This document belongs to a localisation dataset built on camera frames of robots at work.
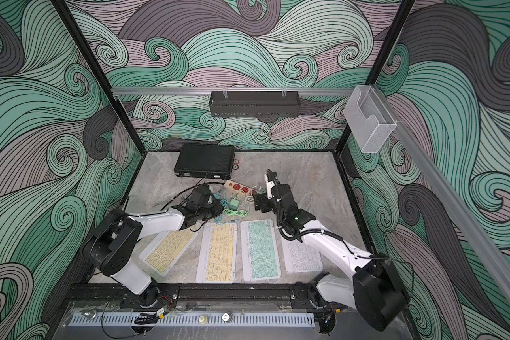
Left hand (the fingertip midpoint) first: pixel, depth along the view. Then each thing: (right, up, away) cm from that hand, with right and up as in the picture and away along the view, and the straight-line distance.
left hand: (225, 205), depth 91 cm
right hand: (+15, +7, -9) cm, 19 cm away
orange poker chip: (+3, +20, +25) cm, 32 cm away
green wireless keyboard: (+14, -17, -8) cm, 23 cm away
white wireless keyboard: (+31, -19, -10) cm, 38 cm away
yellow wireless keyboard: (-24, -17, -8) cm, 30 cm away
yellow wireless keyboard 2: (-2, -18, -9) cm, 21 cm away
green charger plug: (+3, 0, +6) cm, 7 cm away
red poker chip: (+3, +17, +22) cm, 28 cm away
